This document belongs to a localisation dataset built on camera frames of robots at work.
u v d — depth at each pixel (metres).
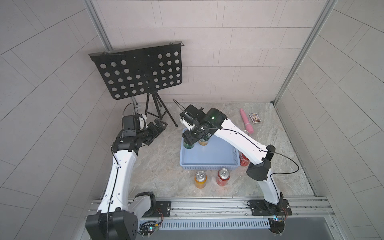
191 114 0.53
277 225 0.68
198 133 0.59
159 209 0.70
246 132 0.95
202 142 0.91
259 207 0.71
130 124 0.54
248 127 0.99
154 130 0.64
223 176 0.72
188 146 0.77
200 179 0.71
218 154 0.90
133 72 0.70
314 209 0.71
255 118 1.05
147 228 0.68
